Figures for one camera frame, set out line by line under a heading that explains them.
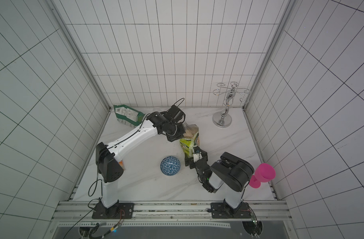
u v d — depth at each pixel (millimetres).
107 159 451
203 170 677
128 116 1012
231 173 483
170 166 876
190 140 787
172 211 742
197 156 781
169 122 588
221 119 1104
